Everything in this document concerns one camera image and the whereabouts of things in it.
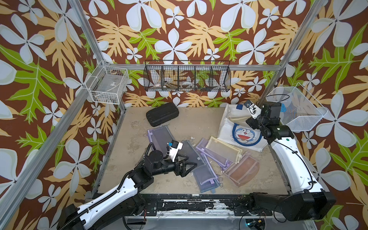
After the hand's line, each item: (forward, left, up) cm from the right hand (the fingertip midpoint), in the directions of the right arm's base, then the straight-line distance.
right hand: (262, 111), depth 75 cm
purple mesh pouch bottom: (-26, +28, -31) cm, 49 cm away
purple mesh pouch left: (+4, +59, -31) cm, 67 cm away
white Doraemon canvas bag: (-1, +12, -13) cm, 18 cm away
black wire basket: (+33, +40, +1) cm, 52 cm away
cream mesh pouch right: (-6, +14, -32) cm, 35 cm away
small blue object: (+9, -19, -7) cm, 22 cm away
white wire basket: (+20, +89, +3) cm, 91 cm away
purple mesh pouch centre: (-4, +30, -31) cm, 43 cm away
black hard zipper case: (+22, +60, -26) cm, 69 cm away
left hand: (-24, +37, -9) cm, 45 cm away
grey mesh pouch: (-6, +38, -34) cm, 51 cm away
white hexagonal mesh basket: (+3, -24, -4) cm, 25 cm away
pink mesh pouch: (-21, +6, -31) cm, 38 cm away
